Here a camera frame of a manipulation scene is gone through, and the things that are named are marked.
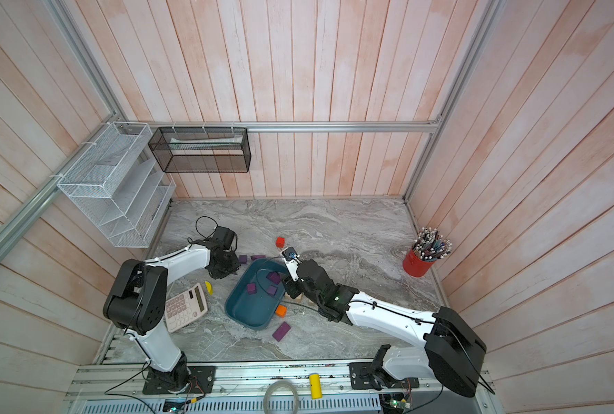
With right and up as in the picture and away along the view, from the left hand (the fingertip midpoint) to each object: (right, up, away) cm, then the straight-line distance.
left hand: (234, 271), depth 96 cm
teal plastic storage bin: (+10, -12, -10) cm, 18 cm away
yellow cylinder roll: (+30, -28, -25) cm, 48 cm away
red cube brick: (+17, +10, +8) cm, 21 cm away
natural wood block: (+25, -3, -24) cm, 35 cm away
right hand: (+21, +4, -15) cm, 26 cm away
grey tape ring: (+20, -27, -25) cm, 42 cm away
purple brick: (+7, -5, -5) cm, 11 cm away
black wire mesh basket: (-16, +49, +9) cm, 52 cm away
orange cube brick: (+19, -12, -9) cm, 24 cm away
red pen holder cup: (+69, +10, -10) cm, 70 cm away
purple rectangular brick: (+2, +4, +5) cm, 7 cm away
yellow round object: (-7, -5, -6) cm, 11 cm away
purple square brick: (+15, -6, -5) cm, 17 cm away
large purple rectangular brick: (+19, -17, -14) cm, 29 cm away
